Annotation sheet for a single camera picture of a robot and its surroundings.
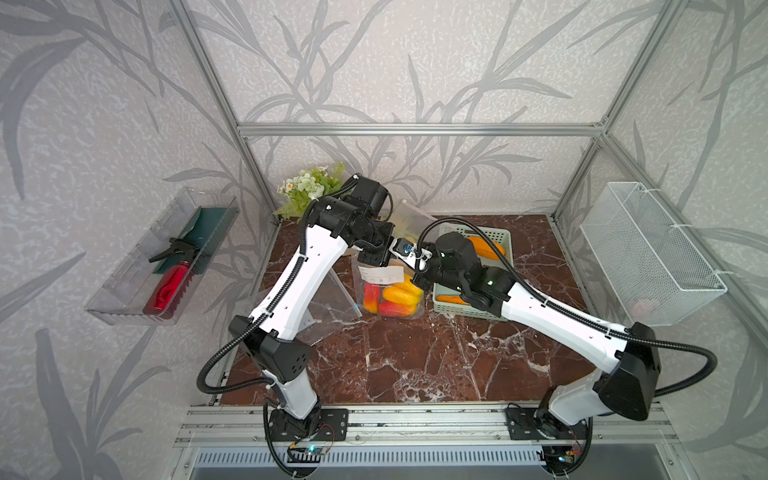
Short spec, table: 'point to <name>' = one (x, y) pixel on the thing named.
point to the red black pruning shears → (168, 294)
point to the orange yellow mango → (405, 291)
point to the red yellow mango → (396, 309)
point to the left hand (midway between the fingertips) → (405, 246)
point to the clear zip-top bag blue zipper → (383, 277)
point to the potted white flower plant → (301, 191)
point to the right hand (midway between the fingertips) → (402, 253)
